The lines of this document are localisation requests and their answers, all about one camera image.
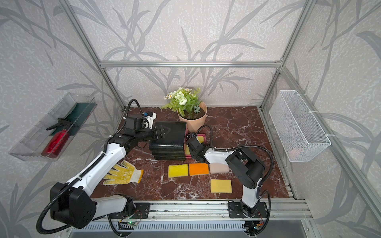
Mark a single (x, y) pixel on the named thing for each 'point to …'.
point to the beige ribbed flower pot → (194, 116)
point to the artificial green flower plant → (186, 100)
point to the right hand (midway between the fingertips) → (195, 146)
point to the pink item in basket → (294, 153)
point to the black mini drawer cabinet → (171, 148)
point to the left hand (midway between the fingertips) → (166, 131)
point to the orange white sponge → (218, 168)
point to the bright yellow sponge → (177, 170)
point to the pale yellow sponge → (221, 186)
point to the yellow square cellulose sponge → (187, 152)
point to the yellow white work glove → (123, 175)
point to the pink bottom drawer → (202, 135)
